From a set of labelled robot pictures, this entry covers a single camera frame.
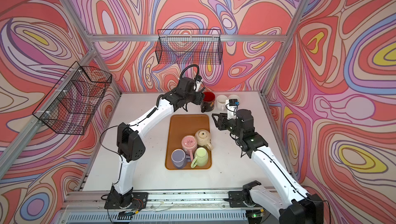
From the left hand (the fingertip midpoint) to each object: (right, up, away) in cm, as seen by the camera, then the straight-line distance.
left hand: (202, 92), depth 87 cm
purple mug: (-12, -35, -8) cm, 38 cm away
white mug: (+13, -5, +17) cm, 22 cm away
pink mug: (-7, -28, -6) cm, 30 cm away
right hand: (+7, -14, -10) cm, 19 cm away
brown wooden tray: (-14, -21, +12) cm, 28 cm away
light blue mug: (+23, -2, +17) cm, 29 cm away
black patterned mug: (+5, -5, +14) cm, 15 cm away
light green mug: (-1, -34, -10) cm, 36 cm away
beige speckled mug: (+1, -26, -1) cm, 26 cm away
